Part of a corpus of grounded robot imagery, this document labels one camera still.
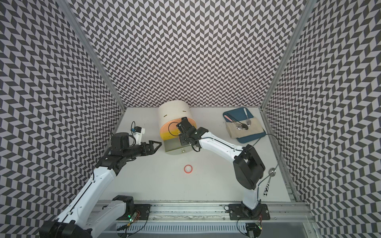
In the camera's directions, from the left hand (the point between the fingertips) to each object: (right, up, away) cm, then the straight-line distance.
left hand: (155, 146), depth 78 cm
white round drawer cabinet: (+6, +17, +6) cm, 19 cm away
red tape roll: (+17, -15, +9) cm, 24 cm away
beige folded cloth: (+61, +8, +24) cm, 66 cm away
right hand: (+16, +3, +9) cm, 18 cm away
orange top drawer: (+11, +12, -13) cm, 20 cm away
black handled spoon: (+57, +9, +30) cm, 65 cm away
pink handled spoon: (+52, +9, +28) cm, 60 cm away
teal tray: (+57, +19, +37) cm, 70 cm away
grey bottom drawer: (+8, -2, +10) cm, 13 cm away
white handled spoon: (+60, +13, +31) cm, 68 cm away
